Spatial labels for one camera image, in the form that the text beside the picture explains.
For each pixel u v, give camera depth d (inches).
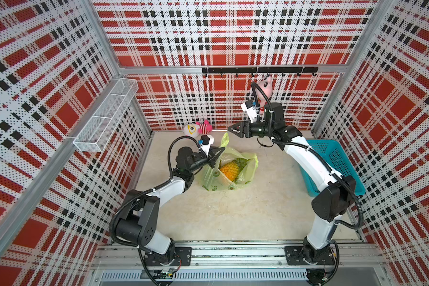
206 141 27.5
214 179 33.1
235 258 29.3
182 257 29.0
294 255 28.8
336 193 17.9
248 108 26.7
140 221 17.4
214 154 29.8
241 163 38.5
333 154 40.6
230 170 35.7
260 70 34.8
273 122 23.8
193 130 44.2
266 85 35.0
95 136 35.7
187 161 26.2
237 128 29.1
